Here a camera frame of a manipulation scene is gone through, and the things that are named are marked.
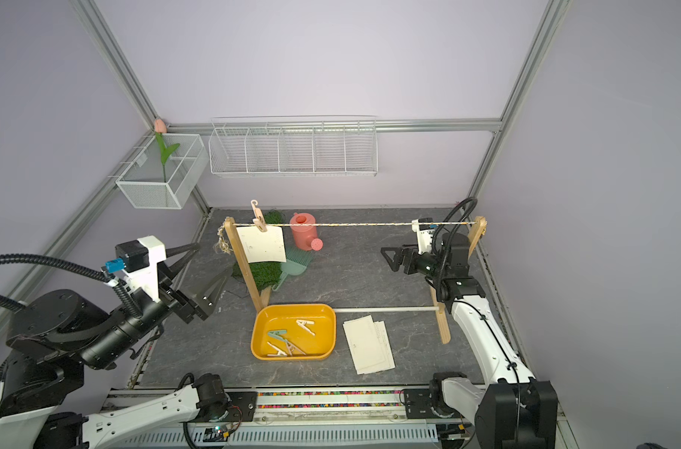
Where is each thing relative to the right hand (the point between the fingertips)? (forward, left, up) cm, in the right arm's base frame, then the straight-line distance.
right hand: (393, 247), depth 79 cm
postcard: (-9, +33, +13) cm, 36 cm away
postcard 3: (-21, +5, -22) cm, 31 cm away
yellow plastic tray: (-16, +30, -23) cm, 41 cm away
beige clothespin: (-21, +30, -22) cm, 43 cm away
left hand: (-20, +35, +23) cm, 47 cm away
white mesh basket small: (+18, +73, +9) cm, 75 cm away
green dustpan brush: (+10, +32, -23) cm, 41 cm away
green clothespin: (-17, +35, -22) cm, 44 cm away
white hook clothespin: (-22, +33, -22) cm, 46 cm away
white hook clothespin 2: (-13, +27, -22) cm, 37 cm away
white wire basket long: (+38, +30, +8) cm, 49 cm away
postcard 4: (-23, +2, -23) cm, 33 cm away
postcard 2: (-20, +8, -24) cm, 32 cm away
